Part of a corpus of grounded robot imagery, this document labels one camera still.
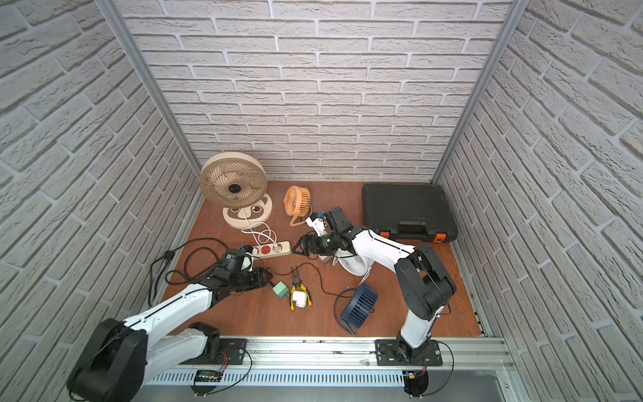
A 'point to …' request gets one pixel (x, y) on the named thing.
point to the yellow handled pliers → (298, 286)
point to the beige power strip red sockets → (273, 249)
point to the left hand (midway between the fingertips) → (266, 271)
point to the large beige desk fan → (237, 181)
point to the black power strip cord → (170, 255)
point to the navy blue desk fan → (359, 306)
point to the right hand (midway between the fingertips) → (305, 250)
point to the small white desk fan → (352, 264)
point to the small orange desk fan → (297, 203)
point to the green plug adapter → (281, 290)
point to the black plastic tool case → (412, 211)
